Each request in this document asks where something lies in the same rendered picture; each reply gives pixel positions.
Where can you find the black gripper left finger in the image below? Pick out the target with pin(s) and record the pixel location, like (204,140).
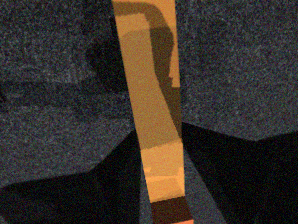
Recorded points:
(110,192)

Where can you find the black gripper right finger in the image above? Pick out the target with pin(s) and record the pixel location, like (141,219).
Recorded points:
(239,173)

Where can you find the orange bar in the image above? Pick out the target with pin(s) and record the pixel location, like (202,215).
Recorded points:
(149,49)

